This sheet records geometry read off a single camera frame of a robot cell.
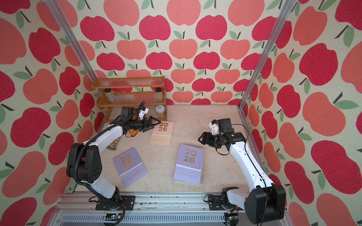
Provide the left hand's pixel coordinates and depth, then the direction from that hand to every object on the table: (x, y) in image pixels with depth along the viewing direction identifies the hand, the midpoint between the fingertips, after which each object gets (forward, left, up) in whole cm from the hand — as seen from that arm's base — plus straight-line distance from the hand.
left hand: (157, 126), depth 85 cm
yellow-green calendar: (-29, -18, -15) cm, 37 cm away
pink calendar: (+7, -1, -18) cm, 19 cm away
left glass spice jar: (+25, +36, +4) cm, 44 cm away
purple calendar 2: (-21, -19, -11) cm, 30 cm away
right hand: (-10, -28, -2) cm, 30 cm away
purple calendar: (-18, +18, -18) cm, 31 cm away
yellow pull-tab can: (+26, +2, -12) cm, 28 cm away
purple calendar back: (-29, -18, -13) cm, 36 cm away
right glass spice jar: (+26, +1, +4) cm, 26 cm away
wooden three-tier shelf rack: (+39, +38, -6) cm, 55 cm away
